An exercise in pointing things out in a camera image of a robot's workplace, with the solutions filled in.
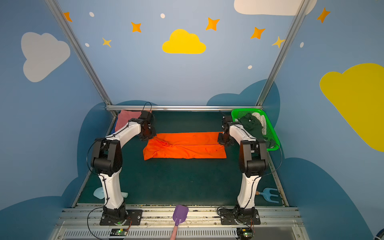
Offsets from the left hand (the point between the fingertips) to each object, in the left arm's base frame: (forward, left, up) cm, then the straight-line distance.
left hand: (154, 135), depth 100 cm
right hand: (-3, -48, -2) cm, 48 cm away
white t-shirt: (+16, -79, -1) cm, 80 cm away
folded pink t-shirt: (+17, +25, 0) cm, 31 cm away
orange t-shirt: (-6, -21, -3) cm, 22 cm away
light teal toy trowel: (-36, +25, -6) cm, 44 cm away
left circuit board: (-53, +9, -8) cm, 55 cm away
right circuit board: (-53, -53, -8) cm, 75 cm away
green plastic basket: (+2, -80, 0) cm, 80 cm away
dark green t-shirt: (+10, -69, +2) cm, 70 cm away
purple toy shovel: (-47, -20, -5) cm, 51 cm away
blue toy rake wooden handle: (-36, -68, -5) cm, 77 cm away
